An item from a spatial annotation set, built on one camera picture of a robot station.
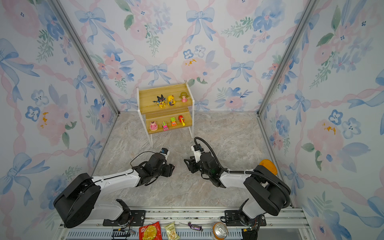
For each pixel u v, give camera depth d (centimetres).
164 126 88
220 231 62
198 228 70
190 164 77
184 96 78
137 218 75
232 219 73
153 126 88
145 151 76
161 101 73
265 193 44
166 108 78
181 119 92
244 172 51
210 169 68
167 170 80
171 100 76
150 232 69
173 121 90
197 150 75
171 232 69
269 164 83
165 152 80
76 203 43
